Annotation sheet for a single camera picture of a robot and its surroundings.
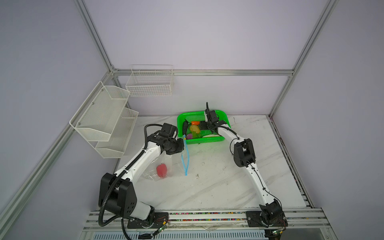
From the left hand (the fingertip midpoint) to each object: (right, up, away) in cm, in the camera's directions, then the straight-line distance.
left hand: (183, 149), depth 83 cm
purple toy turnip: (+3, +6, +17) cm, 19 cm away
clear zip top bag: (-3, -8, -1) cm, 9 cm away
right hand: (+13, +16, +30) cm, 36 cm away
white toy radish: (+17, +7, +19) cm, 26 cm away
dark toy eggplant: (-1, +14, +28) cm, 31 cm away
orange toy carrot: (+7, +16, +28) cm, 33 cm away
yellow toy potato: (+7, +12, +25) cm, 28 cm away
